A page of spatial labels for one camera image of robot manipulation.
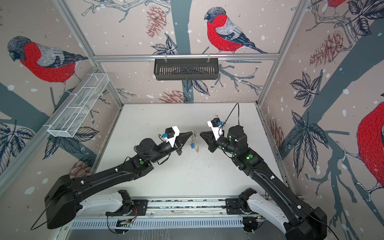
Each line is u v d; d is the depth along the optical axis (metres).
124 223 0.71
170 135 0.54
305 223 0.38
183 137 0.61
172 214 0.73
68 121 0.71
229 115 0.58
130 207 0.67
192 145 0.81
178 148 0.58
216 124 0.59
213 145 0.61
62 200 0.40
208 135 0.65
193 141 0.67
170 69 0.95
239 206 0.73
